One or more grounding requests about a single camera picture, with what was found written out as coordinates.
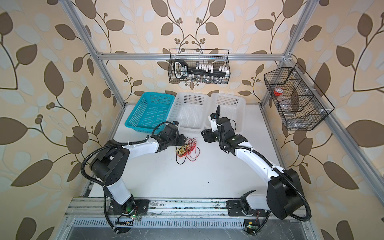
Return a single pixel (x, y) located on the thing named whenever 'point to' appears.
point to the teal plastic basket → (152, 109)
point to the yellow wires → (181, 150)
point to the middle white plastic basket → (191, 110)
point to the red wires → (192, 151)
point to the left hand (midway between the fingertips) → (185, 137)
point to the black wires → (176, 160)
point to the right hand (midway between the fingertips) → (207, 132)
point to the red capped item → (278, 91)
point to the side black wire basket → (302, 104)
